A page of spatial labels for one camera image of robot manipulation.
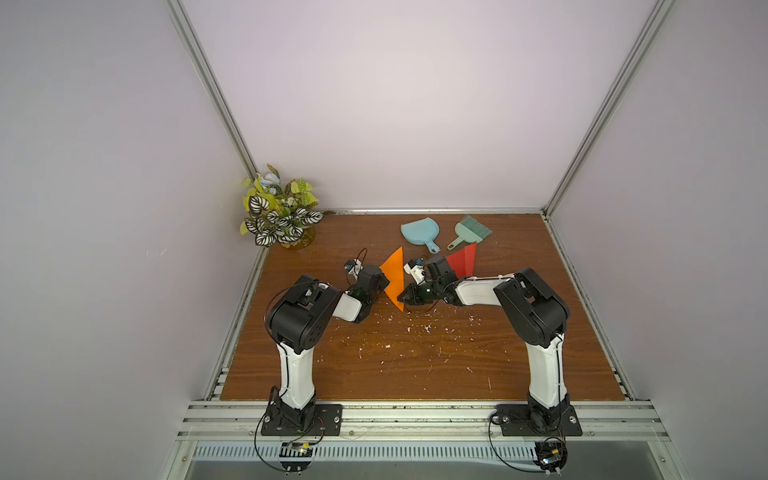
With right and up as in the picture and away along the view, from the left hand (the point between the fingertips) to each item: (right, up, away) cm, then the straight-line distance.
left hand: (389, 271), depth 100 cm
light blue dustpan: (+13, +14, +14) cm, 24 cm away
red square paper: (+24, +4, -5) cm, 25 cm away
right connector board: (+39, -41, -30) cm, 64 cm away
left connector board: (-23, -40, -28) cm, 54 cm away
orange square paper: (+2, 0, +5) cm, 5 cm away
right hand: (+3, -6, -5) cm, 9 cm away
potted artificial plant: (-34, +20, -10) cm, 41 cm away
